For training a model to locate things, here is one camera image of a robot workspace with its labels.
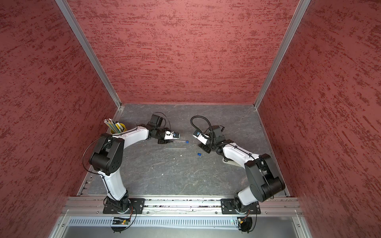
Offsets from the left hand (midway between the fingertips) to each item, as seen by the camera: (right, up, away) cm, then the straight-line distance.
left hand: (170, 137), depth 97 cm
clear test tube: (+7, -3, +3) cm, 9 cm away
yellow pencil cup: (-33, +6, -3) cm, 34 cm away
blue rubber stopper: (+11, -3, +3) cm, 12 cm away
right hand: (+21, -2, -5) cm, 22 cm away
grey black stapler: (+38, -14, -8) cm, 42 cm away
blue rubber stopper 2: (+19, -10, -4) cm, 22 cm away
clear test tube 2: (+2, -7, 0) cm, 8 cm away
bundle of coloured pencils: (-36, +10, -7) cm, 38 cm away
